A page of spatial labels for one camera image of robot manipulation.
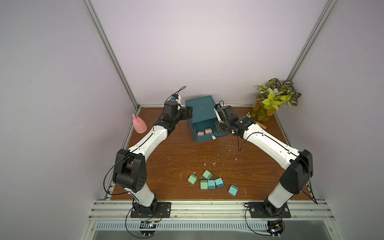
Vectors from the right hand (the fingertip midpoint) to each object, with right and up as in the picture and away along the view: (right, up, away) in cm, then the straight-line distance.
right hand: (220, 119), depth 82 cm
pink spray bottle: (-53, -4, +17) cm, 56 cm away
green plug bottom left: (-10, -36, -3) cm, 37 cm away
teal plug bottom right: (-1, -35, -3) cm, 35 cm away
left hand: (-18, +7, +4) cm, 20 cm away
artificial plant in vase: (+39, +17, +15) cm, 45 cm away
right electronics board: (+24, -52, -13) cm, 59 cm away
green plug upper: (-7, -32, +1) cm, 32 cm away
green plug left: (-16, -33, -1) cm, 37 cm away
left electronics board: (-38, -53, -11) cm, 66 cm away
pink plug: (-7, -6, +2) cm, 9 cm away
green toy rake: (+32, -3, +25) cm, 41 cm away
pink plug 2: (-11, -8, +1) cm, 14 cm away
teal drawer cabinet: (-9, +1, +1) cm, 9 cm away
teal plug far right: (+6, -38, -5) cm, 39 cm away
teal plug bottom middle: (-5, -36, -3) cm, 36 cm away
